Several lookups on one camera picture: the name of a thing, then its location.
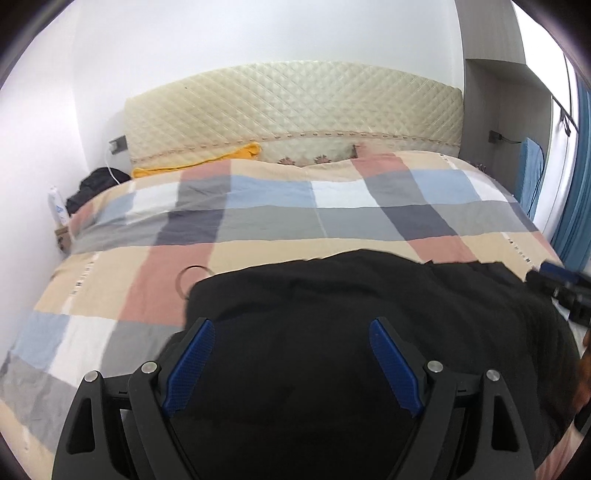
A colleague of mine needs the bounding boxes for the black puffer jacket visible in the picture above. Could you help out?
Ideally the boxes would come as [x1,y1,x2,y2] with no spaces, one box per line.
[171,250,579,479]

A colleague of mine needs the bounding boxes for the black clothes beside bed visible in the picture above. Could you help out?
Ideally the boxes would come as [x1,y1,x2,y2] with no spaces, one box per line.
[66,167,131,216]

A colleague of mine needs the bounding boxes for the person's right hand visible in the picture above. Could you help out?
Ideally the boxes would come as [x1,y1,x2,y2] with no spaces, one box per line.
[573,331,591,413]

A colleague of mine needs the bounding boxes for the blue curtain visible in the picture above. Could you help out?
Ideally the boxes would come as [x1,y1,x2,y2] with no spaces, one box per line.
[551,79,591,271]

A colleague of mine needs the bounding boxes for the blue folded mattress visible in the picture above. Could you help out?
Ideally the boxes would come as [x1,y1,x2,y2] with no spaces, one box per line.
[515,138,545,220]

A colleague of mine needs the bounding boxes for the plaid patchwork bed quilt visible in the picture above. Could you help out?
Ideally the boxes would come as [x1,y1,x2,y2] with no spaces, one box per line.
[1,151,557,479]

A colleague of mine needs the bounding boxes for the white spray bottle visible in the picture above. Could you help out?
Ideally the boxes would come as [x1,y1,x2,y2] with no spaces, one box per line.
[48,186,70,227]

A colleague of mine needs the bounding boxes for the cream quilted headboard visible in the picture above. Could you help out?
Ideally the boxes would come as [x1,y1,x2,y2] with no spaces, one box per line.
[123,60,464,168]

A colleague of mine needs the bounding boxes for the yellow cloth at headboard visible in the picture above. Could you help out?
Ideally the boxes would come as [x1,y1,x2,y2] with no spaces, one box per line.
[131,142,262,179]

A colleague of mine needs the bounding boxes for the black wall socket right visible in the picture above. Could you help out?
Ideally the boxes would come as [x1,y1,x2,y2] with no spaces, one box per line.
[488,130,503,144]

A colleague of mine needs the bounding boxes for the black wall socket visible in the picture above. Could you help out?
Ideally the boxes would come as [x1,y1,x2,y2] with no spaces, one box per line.
[488,130,503,144]
[108,135,128,155]

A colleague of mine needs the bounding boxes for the gray wall cabinet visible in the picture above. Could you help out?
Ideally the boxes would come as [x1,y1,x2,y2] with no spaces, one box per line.
[454,0,555,204]

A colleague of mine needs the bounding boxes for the black wall socket left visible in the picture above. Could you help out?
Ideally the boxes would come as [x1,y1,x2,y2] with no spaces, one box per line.
[108,135,128,155]

